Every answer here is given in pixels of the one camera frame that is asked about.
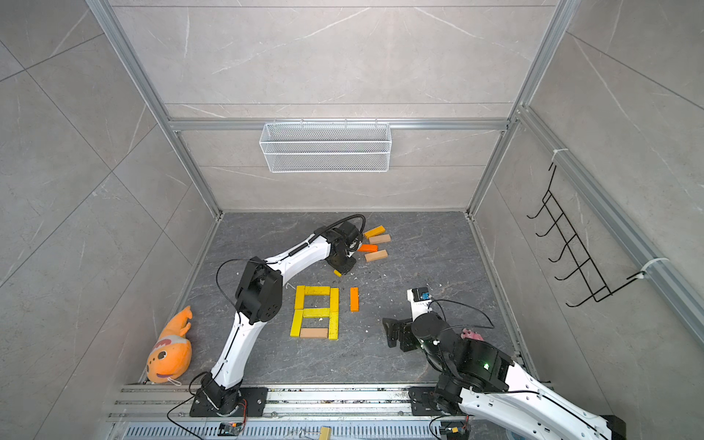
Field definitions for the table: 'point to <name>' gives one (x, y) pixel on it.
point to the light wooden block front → (375, 256)
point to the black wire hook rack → (585, 265)
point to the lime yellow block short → (335, 300)
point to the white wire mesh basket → (325, 148)
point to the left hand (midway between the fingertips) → (348, 261)
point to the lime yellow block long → (316, 313)
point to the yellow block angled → (336, 273)
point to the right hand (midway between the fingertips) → (400, 320)
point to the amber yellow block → (375, 232)
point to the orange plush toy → (170, 354)
